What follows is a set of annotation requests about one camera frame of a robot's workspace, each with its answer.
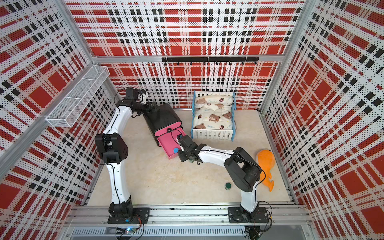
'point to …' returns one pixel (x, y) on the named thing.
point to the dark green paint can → (228, 186)
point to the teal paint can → (190, 160)
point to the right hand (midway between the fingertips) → (184, 152)
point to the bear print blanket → (213, 112)
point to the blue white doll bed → (222, 134)
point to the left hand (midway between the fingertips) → (155, 107)
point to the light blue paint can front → (176, 150)
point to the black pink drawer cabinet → (165, 125)
